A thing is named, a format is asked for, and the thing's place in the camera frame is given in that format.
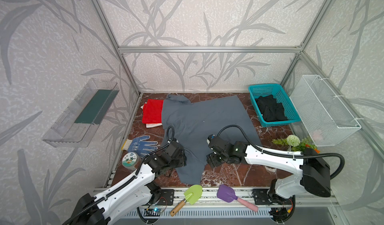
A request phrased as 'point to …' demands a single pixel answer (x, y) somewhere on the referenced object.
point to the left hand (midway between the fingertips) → (185, 155)
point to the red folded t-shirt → (152, 111)
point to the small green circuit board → (157, 210)
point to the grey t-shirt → (191, 124)
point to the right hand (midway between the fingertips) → (211, 154)
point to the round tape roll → (130, 160)
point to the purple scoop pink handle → (227, 194)
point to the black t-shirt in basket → (270, 109)
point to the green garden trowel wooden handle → (192, 195)
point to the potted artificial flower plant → (296, 144)
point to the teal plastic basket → (275, 89)
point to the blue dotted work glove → (138, 145)
